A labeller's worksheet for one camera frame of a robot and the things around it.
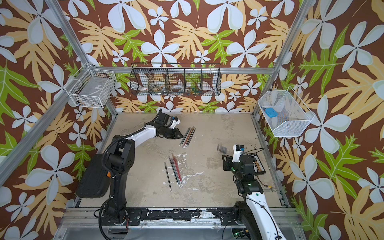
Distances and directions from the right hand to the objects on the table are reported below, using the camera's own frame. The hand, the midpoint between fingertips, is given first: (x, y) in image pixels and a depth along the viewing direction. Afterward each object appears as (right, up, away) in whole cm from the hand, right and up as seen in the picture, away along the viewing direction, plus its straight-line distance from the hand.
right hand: (223, 155), depth 82 cm
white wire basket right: (+36, +22, -5) cm, 43 cm away
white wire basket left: (-76, +39, +3) cm, 85 cm away
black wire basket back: (-28, +48, +16) cm, 58 cm away
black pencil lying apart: (-32, -14, +6) cm, 35 cm away
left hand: (-23, +11, +16) cm, 30 cm away
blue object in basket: (+28, +24, +3) cm, 37 cm away
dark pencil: (-21, +10, +25) cm, 34 cm away
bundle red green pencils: (-27, -11, +9) cm, 30 cm away
